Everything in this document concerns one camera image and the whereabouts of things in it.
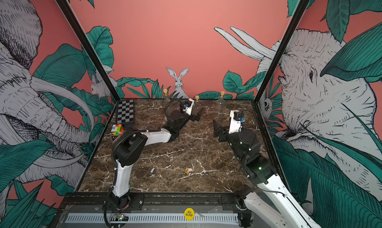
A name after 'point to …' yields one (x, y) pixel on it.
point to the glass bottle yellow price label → (166, 99)
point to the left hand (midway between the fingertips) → (198, 101)
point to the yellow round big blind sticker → (189, 213)
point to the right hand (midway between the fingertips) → (220, 117)
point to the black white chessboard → (125, 111)
